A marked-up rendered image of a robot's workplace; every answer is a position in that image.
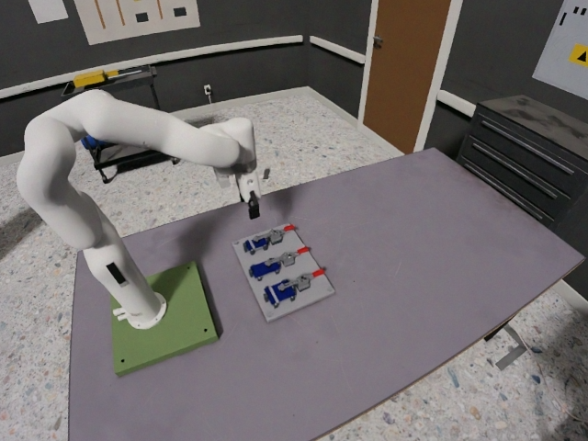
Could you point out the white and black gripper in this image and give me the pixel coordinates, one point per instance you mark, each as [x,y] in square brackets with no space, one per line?
[248,185]

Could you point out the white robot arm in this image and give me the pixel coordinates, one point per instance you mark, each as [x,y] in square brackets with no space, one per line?
[50,154]

